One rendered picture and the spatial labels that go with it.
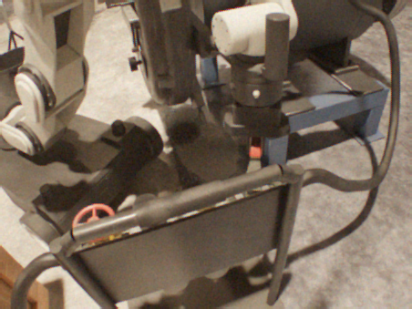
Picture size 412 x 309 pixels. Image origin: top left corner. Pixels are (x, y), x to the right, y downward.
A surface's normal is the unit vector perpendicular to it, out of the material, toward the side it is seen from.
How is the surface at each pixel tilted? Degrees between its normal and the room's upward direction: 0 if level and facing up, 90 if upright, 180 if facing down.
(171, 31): 89
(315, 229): 0
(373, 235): 0
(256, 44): 90
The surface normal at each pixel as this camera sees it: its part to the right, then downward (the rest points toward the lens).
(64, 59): 0.41, -0.44
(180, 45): 0.32, 0.69
